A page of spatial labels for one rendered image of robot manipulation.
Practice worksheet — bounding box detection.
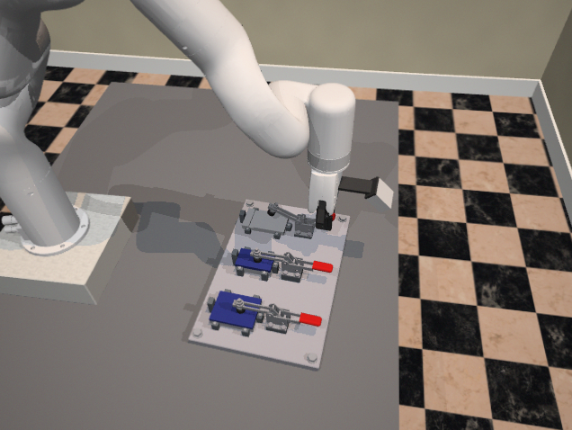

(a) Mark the blue flat metal blank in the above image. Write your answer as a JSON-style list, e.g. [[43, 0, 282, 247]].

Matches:
[[235, 248, 273, 277]]

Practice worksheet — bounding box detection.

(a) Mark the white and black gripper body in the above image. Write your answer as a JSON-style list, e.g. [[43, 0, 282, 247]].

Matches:
[[308, 162, 350, 216]]

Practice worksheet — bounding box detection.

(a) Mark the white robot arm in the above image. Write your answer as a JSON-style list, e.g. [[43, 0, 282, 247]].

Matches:
[[0, 0, 393, 256]]

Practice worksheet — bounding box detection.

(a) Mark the blue flat plate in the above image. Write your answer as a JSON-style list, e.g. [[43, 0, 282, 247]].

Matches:
[[209, 291, 262, 332]]

